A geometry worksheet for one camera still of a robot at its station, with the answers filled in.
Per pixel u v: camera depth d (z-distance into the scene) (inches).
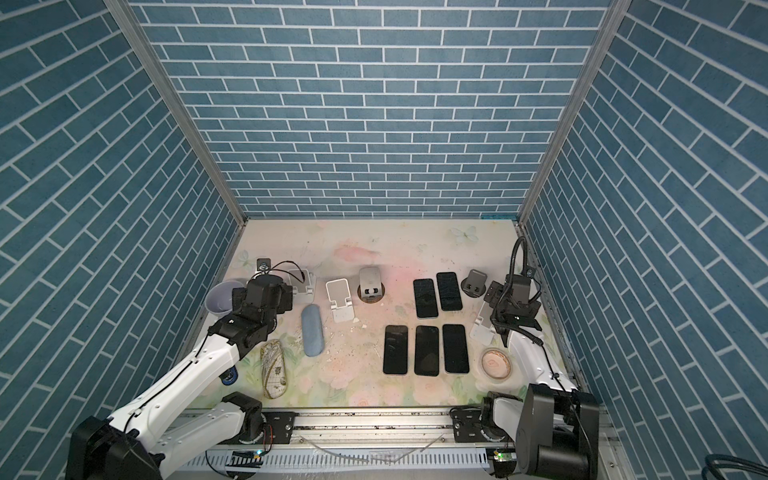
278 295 25.4
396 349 34.3
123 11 27.3
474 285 37.9
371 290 36.9
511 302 25.9
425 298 38.0
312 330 34.6
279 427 29.0
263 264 27.7
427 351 34.1
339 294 35.2
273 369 31.7
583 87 33.1
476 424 29.0
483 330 35.2
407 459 27.8
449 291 41.6
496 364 33.3
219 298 36.8
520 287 26.2
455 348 34.1
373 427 29.7
